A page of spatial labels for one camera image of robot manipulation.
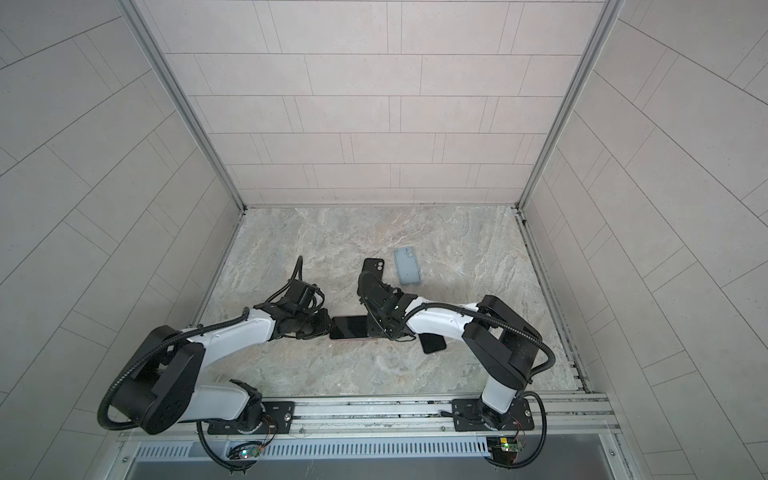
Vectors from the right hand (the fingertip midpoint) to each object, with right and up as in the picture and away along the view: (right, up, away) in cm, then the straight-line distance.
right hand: (369, 336), depth 85 cm
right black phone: (+18, 0, -3) cm, 18 cm away
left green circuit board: (-24, -18, -21) cm, 36 cm away
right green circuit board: (+34, -19, -17) cm, 43 cm away
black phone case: (0, +18, +14) cm, 23 cm away
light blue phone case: (+11, +18, +14) cm, 26 cm away
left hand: (-8, +3, +2) cm, 9 cm away
